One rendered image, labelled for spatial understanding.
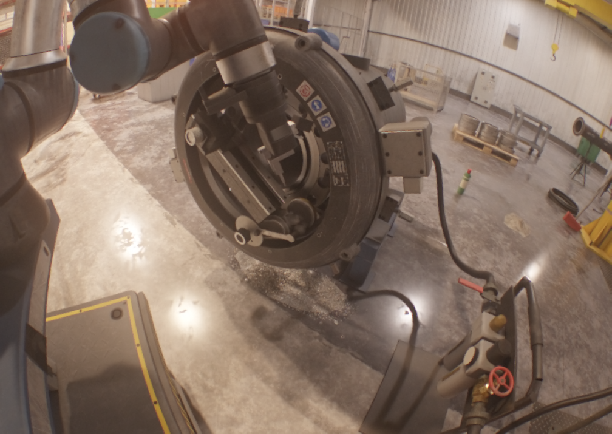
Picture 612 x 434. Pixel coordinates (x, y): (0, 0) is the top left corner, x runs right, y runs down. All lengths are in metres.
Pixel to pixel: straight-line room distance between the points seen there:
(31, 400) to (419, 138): 0.72
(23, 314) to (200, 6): 0.48
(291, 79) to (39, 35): 0.53
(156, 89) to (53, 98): 3.97
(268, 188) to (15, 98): 0.67
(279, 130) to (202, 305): 0.86
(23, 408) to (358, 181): 0.67
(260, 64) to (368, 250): 0.87
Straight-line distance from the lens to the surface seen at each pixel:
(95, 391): 0.75
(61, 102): 0.61
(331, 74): 0.55
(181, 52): 0.43
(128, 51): 0.29
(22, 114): 0.53
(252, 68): 0.40
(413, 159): 0.55
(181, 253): 1.35
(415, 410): 1.07
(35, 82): 0.57
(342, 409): 0.99
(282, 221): 0.74
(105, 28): 0.30
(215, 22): 0.40
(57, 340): 0.87
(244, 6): 0.41
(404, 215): 0.72
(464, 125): 4.72
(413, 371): 1.11
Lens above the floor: 0.94
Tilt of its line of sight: 35 degrees down
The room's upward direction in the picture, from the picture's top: 9 degrees clockwise
